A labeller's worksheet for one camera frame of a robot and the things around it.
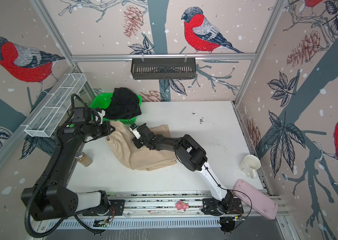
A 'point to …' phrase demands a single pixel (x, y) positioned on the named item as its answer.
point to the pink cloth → (260, 203)
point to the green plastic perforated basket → (104, 101)
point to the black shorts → (124, 105)
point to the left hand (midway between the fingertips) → (112, 127)
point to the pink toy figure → (181, 205)
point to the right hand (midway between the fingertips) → (134, 139)
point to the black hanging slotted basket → (163, 68)
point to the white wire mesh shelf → (56, 107)
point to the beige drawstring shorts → (141, 159)
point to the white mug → (249, 165)
